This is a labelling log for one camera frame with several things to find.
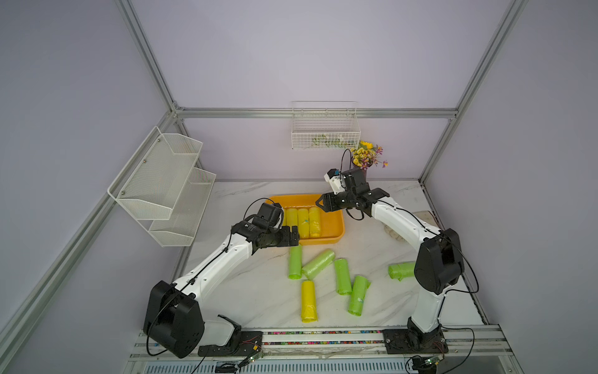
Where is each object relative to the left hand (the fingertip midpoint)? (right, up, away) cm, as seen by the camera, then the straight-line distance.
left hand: (287, 241), depth 83 cm
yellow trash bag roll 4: (+8, -23, -6) cm, 25 cm away
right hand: (+14, +13, +7) cm, 20 cm away
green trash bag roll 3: (+20, -14, +3) cm, 25 cm away
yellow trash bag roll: (0, +7, +17) cm, 19 cm away
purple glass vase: (+34, +27, +25) cm, 50 cm away
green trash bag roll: (+2, -9, +6) cm, 11 cm away
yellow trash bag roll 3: (+10, +6, +16) cm, 20 cm away
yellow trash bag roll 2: (+5, +5, +16) cm, 17 cm away
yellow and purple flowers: (+32, +35, +15) cm, 50 cm away
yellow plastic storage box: (+18, +5, +18) cm, 27 cm away
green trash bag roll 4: (+26, -17, -1) cm, 31 cm away
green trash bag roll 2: (+10, -10, +5) cm, 16 cm away
